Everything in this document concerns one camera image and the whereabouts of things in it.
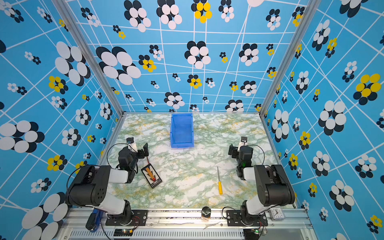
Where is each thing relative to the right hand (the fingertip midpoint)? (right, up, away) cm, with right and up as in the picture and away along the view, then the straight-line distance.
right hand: (242, 145), depth 94 cm
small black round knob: (-25, -27, -27) cm, 46 cm away
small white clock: (+11, -32, -20) cm, 39 cm away
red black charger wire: (-60, -9, 0) cm, 61 cm away
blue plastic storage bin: (-40, +9, +15) cm, 44 cm away
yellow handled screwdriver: (-16, -22, -10) cm, 29 cm away
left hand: (-64, +1, -1) cm, 64 cm away
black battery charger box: (-56, -17, -7) cm, 59 cm away
